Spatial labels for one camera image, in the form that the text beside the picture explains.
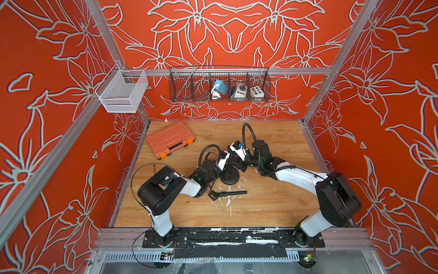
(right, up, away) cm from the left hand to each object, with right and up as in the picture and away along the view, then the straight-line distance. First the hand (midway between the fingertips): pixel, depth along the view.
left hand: (232, 161), depth 88 cm
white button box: (+15, +38, +7) cm, 41 cm away
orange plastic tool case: (-39, +12, +16) cm, 43 cm away
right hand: (-3, +2, -5) cm, 6 cm away
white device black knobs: (+4, +38, +3) cm, 39 cm away
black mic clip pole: (-10, -17, -3) cm, 20 cm away
